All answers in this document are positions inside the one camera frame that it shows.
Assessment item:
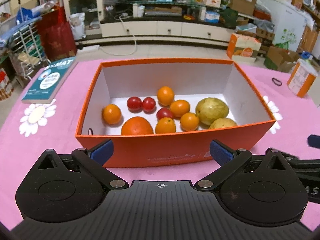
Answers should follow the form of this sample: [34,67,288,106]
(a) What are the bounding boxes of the orange fruit gift box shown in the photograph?
[227,34,261,63]

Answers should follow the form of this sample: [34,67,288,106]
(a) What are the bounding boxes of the white glass door cabinet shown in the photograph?
[63,0,104,35]

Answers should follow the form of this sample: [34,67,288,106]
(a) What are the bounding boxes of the teal paperback book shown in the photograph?
[22,57,75,103]

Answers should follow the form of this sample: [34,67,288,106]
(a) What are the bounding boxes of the red cherry tomato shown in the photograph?
[127,96,142,112]
[156,108,174,120]
[142,97,156,113]

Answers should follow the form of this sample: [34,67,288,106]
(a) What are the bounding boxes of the wire basket cart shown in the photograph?
[1,0,50,86]

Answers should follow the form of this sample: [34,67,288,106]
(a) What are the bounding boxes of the brown cardboard box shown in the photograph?
[228,0,257,16]

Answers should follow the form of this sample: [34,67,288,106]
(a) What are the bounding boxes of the red gift bag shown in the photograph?
[36,7,77,62]

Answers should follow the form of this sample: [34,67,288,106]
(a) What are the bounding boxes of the orange cardboard box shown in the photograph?
[75,58,275,167]

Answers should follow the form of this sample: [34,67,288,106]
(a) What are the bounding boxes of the red white carton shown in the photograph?
[0,68,14,101]

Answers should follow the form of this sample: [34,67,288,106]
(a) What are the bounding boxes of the small oval orange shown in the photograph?
[157,86,175,106]

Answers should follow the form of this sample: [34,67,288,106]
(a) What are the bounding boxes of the orange white canister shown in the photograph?
[287,59,318,98]

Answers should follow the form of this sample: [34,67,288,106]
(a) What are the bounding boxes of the white small fridge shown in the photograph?
[261,0,307,51]

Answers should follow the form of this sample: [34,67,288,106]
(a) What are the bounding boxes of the large orange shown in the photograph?
[121,116,153,135]

